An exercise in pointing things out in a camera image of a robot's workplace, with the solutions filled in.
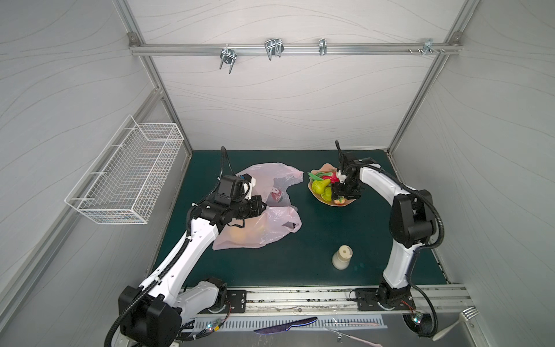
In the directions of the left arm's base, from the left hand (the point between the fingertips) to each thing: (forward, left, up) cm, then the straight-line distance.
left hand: (263, 206), depth 75 cm
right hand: (+14, -32, -13) cm, 37 cm away
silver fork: (-28, -70, -20) cm, 78 cm away
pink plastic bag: (-4, -6, -1) cm, 7 cm away
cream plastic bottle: (-14, -28, -12) cm, 33 cm away
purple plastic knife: (-33, -8, -20) cm, 39 cm away
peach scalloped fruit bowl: (+32, -29, -15) cm, 45 cm away
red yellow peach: (+10, -31, -12) cm, 35 cm away
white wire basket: (0, +45, +11) cm, 46 cm away
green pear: (+18, -23, -11) cm, 31 cm away
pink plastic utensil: (-36, -31, -18) cm, 51 cm away
